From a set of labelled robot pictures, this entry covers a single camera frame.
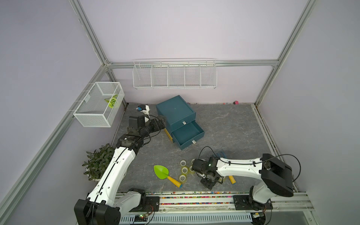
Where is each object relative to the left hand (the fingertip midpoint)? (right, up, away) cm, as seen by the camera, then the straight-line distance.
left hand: (160, 120), depth 75 cm
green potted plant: (-29, -20, -8) cm, 36 cm away
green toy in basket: (-30, +11, +6) cm, 32 cm away
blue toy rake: (+37, -23, +14) cm, 46 cm away
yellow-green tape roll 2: (+13, -31, +9) cm, 34 cm away
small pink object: (+59, +15, +49) cm, 78 cm away
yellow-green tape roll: (+12, -26, +12) cm, 31 cm away
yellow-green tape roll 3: (+12, -34, +6) cm, 37 cm away
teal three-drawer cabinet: (+10, -3, +8) cm, 13 cm away
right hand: (+27, -36, +6) cm, 46 cm away
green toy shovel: (0, -32, +8) cm, 33 cm away
